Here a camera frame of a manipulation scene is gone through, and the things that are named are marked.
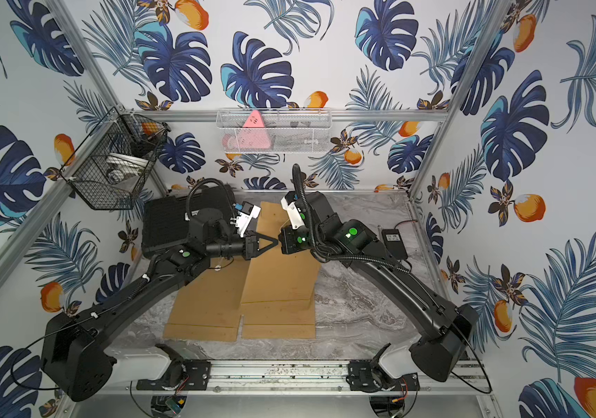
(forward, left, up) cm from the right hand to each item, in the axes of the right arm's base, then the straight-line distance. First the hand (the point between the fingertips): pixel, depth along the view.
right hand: (279, 234), depth 70 cm
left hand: (-1, +1, -1) cm, 1 cm away
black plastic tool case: (+24, +49, -23) cm, 59 cm away
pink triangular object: (+38, +11, +7) cm, 40 cm away
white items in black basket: (+21, +50, +7) cm, 54 cm away
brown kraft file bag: (-10, +2, -31) cm, 33 cm away
